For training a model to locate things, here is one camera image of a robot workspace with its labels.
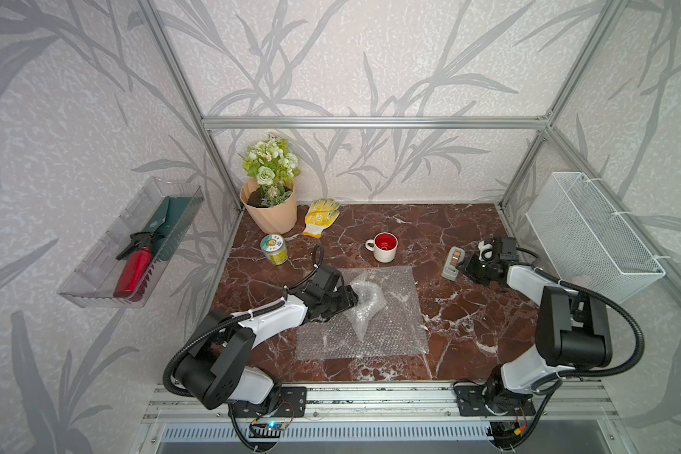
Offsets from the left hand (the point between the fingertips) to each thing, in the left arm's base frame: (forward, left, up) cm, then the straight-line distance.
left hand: (353, 301), depth 88 cm
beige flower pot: (+29, +30, +5) cm, 42 cm away
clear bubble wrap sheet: (-5, -10, -3) cm, 12 cm away
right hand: (+13, -36, +2) cm, 38 cm away
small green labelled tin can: (+18, +27, +3) cm, 33 cm away
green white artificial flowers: (+40, +28, +22) cm, 54 cm away
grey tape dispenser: (+17, -36, +1) cm, 40 cm away
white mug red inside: (+23, -11, -1) cm, 25 cm away
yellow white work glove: (+40, +14, -3) cm, 43 cm away
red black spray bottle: (-3, +48, +30) cm, 57 cm away
